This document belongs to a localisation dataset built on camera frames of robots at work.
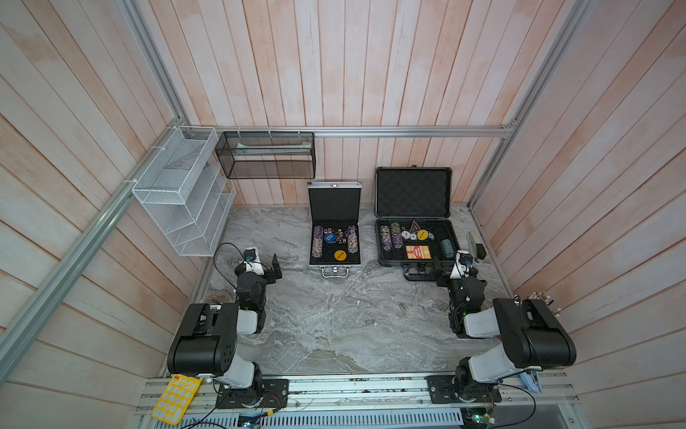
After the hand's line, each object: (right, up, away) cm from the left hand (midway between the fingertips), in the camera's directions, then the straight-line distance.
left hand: (263, 258), depth 92 cm
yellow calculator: (-19, -37, -20) cm, 46 cm away
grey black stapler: (+80, +2, +9) cm, 81 cm away
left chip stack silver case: (+18, +5, +12) cm, 23 cm away
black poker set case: (+57, +13, +16) cm, 61 cm away
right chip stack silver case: (+32, +6, +12) cm, 35 cm away
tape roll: (-16, -13, +1) cm, 21 cm away
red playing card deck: (+57, +1, +10) cm, 58 cm away
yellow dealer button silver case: (+27, 0, +12) cm, 29 cm away
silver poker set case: (+25, +11, +16) cm, 32 cm away
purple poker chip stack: (+50, +8, +15) cm, 53 cm away
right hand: (+65, +1, -1) cm, 65 cm away
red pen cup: (+85, -9, -18) cm, 87 cm away
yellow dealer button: (+61, +8, +16) cm, 64 cm away
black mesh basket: (-2, +40, +12) cm, 42 cm away
